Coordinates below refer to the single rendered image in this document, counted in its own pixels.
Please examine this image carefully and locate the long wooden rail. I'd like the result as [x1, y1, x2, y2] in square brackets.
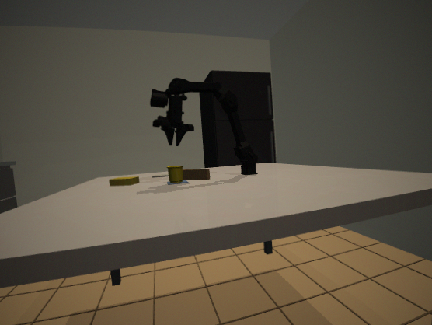
[183, 169, 210, 180]

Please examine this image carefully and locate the olive yellow cup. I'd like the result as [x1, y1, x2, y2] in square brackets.
[166, 166, 183, 183]

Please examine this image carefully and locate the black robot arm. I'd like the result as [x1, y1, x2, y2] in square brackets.
[151, 78, 258, 175]

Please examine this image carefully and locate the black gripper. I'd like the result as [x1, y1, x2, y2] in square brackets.
[153, 107, 194, 146]

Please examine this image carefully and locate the olive yellow flat block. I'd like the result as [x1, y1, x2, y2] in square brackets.
[109, 176, 139, 187]

